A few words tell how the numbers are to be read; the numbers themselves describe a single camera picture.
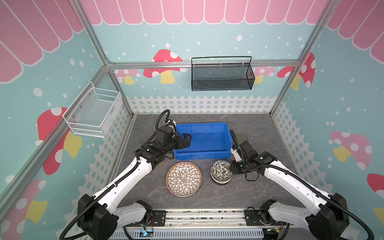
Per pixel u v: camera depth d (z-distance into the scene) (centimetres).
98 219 38
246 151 61
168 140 58
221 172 83
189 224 73
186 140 69
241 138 102
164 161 57
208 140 104
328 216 38
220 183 79
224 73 95
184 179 86
